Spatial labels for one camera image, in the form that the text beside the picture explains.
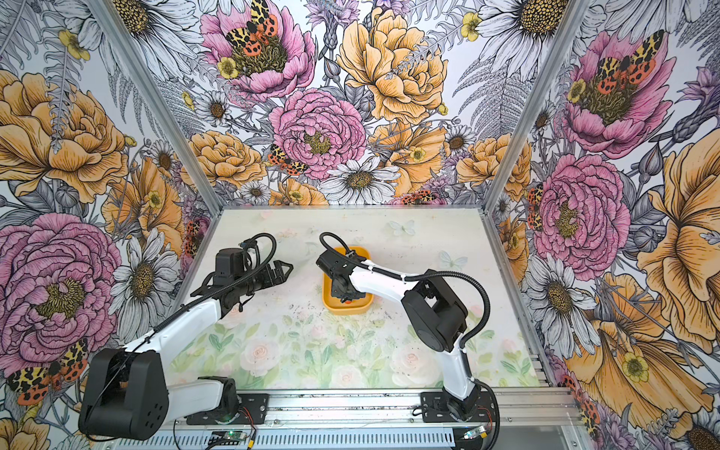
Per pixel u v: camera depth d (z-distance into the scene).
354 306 0.89
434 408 0.73
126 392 0.41
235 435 0.71
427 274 0.54
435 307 0.52
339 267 0.73
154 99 0.87
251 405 0.75
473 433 0.72
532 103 0.90
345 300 0.90
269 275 0.78
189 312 0.55
